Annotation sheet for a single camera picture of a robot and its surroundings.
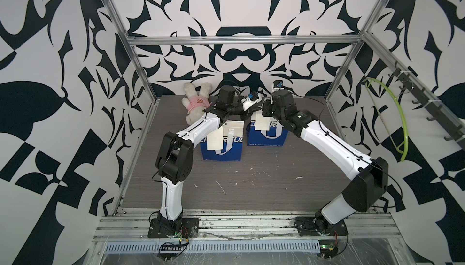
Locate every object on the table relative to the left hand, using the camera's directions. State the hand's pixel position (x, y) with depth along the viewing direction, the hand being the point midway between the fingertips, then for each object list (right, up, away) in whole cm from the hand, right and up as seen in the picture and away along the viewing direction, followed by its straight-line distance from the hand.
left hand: (257, 102), depth 86 cm
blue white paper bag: (-12, -18, -4) cm, 22 cm away
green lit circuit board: (+25, -58, -15) cm, 65 cm away
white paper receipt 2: (+2, -10, +1) cm, 10 cm away
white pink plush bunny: (-33, 0, +19) cm, 38 cm away
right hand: (+3, +1, -5) cm, 6 cm away
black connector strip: (-36, -59, -13) cm, 70 cm away
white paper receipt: (-19, -17, -6) cm, 26 cm away
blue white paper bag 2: (+9, -17, +2) cm, 19 cm away
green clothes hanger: (+51, -16, -20) cm, 57 cm away
